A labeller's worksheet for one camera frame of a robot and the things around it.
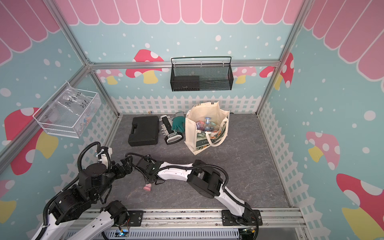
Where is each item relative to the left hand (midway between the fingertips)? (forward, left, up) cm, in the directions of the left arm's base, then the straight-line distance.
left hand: (125, 162), depth 68 cm
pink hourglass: (-4, -6, -22) cm, 23 cm away
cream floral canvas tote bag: (+19, -32, -8) cm, 38 cm away
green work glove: (+43, -18, -22) cm, 52 cm away
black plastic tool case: (+33, +3, -18) cm, 38 cm away
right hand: (+2, -5, -24) cm, 24 cm away
